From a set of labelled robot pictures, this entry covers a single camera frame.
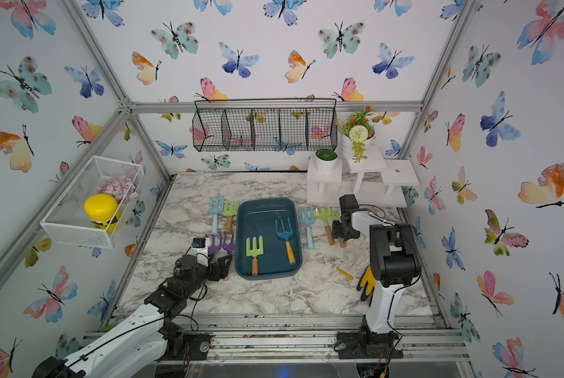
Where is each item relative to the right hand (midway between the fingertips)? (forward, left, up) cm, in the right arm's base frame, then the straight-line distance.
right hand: (345, 230), depth 100 cm
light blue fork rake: (+10, +58, -2) cm, 59 cm away
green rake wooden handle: (-3, +6, -1) cm, 7 cm away
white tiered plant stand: (+32, -17, -2) cm, 36 cm away
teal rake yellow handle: (-4, +25, 0) cm, 25 cm away
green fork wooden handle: (-11, +37, -1) cm, 39 cm away
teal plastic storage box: (+5, +38, 0) cm, 39 cm away
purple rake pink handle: (-10, +48, -1) cm, 49 cm away
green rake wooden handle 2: (-7, +1, 0) cm, 7 cm away
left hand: (-18, +45, +8) cm, 49 cm away
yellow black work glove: (-22, -7, 0) cm, 23 cm away
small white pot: (+19, +10, +22) cm, 30 cm away
